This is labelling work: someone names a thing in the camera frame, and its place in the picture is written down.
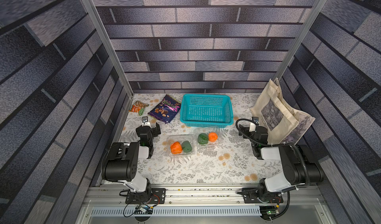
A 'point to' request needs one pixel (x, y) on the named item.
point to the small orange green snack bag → (138, 106)
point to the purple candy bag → (166, 109)
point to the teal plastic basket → (206, 110)
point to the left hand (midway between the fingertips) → (149, 123)
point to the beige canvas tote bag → (284, 124)
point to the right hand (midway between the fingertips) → (248, 124)
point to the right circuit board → (268, 212)
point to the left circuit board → (143, 209)
